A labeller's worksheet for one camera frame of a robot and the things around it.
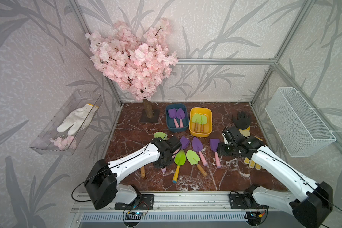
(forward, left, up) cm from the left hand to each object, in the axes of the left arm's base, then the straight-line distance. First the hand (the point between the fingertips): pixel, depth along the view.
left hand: (166, 165), depth 79 cm
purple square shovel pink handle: (+18, -11, -7) cm, 22 cm away
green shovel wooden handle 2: (+23, +4, -5) cm, 24 cm away
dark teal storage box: (+35, 0, -5) cm, 35 cm away
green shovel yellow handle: (+6, -7, -7) cm, 12 cm away
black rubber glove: (+36, -56, -6) cm, 67 cm away
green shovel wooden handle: (+37, -26, -6) cm, 46 cm away
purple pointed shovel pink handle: (+17, -20, -7) cm, 27 cm away
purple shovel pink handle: (+44, -2, -7) cm, 44 cm away
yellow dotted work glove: (+26, -56, -6) cm, 62 cm away
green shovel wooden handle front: (+39, -21, -6) cm, 44 cm away
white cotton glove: (+14, +42, +25) cm, 51 cm away
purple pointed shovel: (+43, -8, -7) cm, 44 cm away
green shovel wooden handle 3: (+7, -16, -7) cm, 19 cm away
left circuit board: (-22, +16, -10) cm, 29 cm away
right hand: (+7, -30, +6) cm, 31 cm away
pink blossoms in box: (+1, +39, +26) cm, 47 cm away
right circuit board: (-23, -47, -11) cm, 53 cm away
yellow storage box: (+30, -28, -6) cm, 41 cm away
